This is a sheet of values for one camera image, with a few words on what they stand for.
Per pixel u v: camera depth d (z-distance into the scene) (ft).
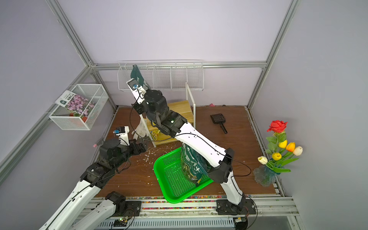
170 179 2.72
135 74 2.12
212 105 4.07
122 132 2.06
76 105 2.38
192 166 2.18
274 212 2.41
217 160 1.51
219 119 3.56
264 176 2.48
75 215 1.44
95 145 2.53
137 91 1.58
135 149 2.05
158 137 3.16
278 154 1.97
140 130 3.44
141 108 1.84
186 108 3.06
